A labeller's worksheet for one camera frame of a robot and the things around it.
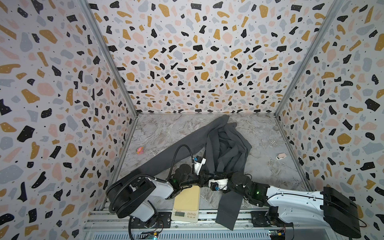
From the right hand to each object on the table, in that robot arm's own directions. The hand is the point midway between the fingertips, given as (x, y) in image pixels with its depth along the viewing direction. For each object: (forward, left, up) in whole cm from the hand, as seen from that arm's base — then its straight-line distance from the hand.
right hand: (214, 170), depth 78 cm
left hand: (-2, 0, -2) cm, 3 cm away
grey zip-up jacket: (+19, -8, -10) cm, 23 cm away
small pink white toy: (+15, -44, -11) cm, 47 cm away
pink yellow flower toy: (+16, +46, -8) cm, 50 cm away
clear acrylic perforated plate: (+27, -43, -14) cm, 53 cm away
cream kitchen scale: (-15, +15, -10) cm, 23 cm away
